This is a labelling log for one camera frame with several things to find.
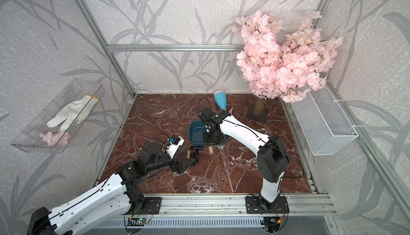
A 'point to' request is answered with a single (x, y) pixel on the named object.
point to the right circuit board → (271, 224)
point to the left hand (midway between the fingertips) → (189, 156)
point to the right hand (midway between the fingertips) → (208, 144)
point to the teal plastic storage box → (196, 127)
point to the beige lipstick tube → (188, 154)
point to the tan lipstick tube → (211, 149)
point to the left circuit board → (137, 221)
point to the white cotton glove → (73, 112)
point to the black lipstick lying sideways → (197, 147)
